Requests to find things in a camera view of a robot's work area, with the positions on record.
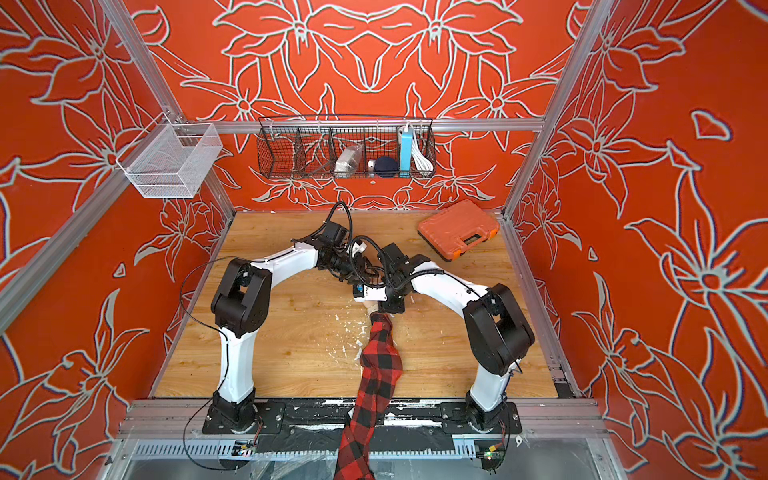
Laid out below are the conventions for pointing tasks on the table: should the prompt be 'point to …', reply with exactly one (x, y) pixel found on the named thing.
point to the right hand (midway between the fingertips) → (377, 301)
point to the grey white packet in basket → (346, 160)
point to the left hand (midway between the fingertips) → (376, 275)
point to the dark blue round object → (386, 167)
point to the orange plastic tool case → (458, 228)
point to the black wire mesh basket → (306, 147)
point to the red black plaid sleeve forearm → (381, 366)
